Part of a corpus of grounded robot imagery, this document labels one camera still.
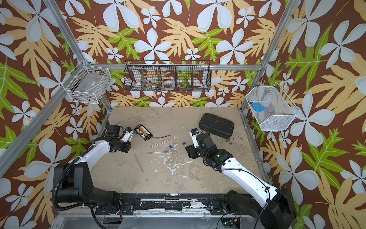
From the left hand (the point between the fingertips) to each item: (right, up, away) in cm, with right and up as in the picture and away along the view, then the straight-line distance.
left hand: (129, 143), depth 92 cm
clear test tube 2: (+20, -7, +4) cm, 21 cm away
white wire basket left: (-24, +38, -6) cm, 45 cm away
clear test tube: (+15, -2, +7) cm, 17 cm away
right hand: (+39, +1, -12) cm, 41 cm away
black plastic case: (+60, +12, +9) cm, 61 cm away
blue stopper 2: (+36, -1, +7) cm, 37 cm away
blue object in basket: (+82, +23, -6) cm, 85 cm away
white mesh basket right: (+89, +20, -14) cm, 92 cm away
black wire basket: (+25, +46, +5) cm, 53 cm away
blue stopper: (+26, -3, +6) cm, 27 cm away
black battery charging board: (+8, +5, +10) cm, 14 cm away
